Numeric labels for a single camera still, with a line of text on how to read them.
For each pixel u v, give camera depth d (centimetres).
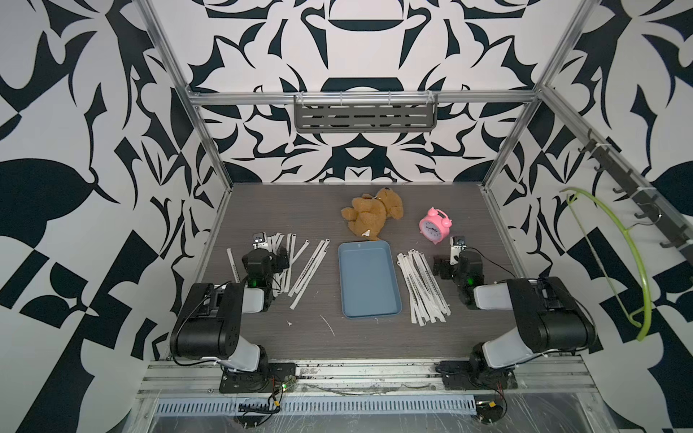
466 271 74
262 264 71
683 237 51
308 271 94
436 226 97
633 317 60
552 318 46
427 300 87
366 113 94
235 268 94
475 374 69
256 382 68
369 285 91
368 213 97
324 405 65
